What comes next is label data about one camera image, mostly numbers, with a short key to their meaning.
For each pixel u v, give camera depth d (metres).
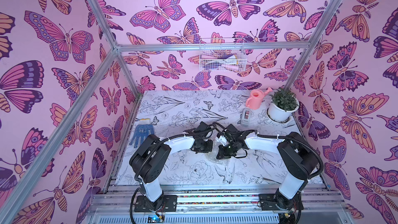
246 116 1.02
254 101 1.04
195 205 0.74
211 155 0.87
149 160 0.47
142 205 0.72
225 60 0.90
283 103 0.92
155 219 0.72
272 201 0.73
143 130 1.00
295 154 0.48
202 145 0.78
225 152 0.79
